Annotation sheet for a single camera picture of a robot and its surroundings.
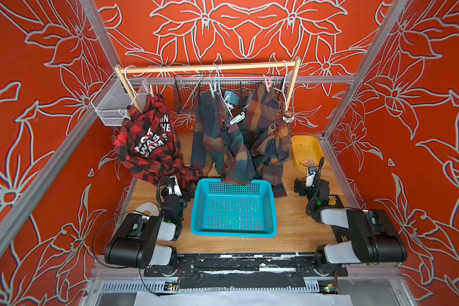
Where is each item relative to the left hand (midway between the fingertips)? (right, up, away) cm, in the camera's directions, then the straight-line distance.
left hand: (179, 181), depth 88 cm
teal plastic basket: (+20, -13, 0) cm, 25 cm away
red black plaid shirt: (-9, +17, -13) cm, 24 cm away
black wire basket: (+26, +46, +7) cm, 53 cm away
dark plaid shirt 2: (+41, +21, -14) cm, 48 cm away
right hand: (+60, +2, +3) cm, 61 cm away
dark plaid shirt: (+19, +18, -7) cm, 27 cm away
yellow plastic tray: (+71, +14, +23) cm, 76 cm away
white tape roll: (-15, -13, 0) cm, 19 cm away
